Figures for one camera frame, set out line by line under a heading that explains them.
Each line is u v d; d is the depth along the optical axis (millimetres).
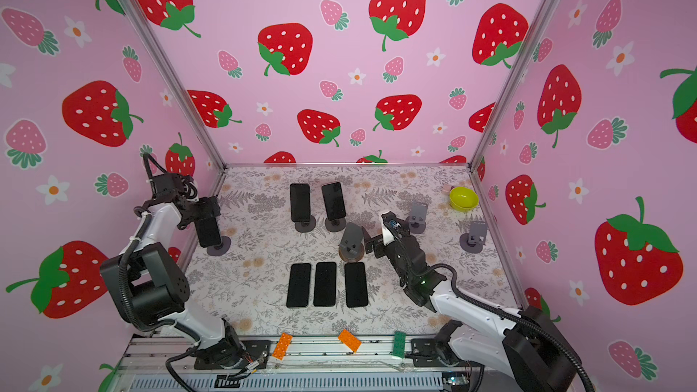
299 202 935
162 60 858
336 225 1020
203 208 817
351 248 895
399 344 747
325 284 875
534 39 812
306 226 1018
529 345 411
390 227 661
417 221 956
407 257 564
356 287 860
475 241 922
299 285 859
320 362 731
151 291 466
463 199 1072
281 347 747
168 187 687
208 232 907
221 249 949
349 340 750
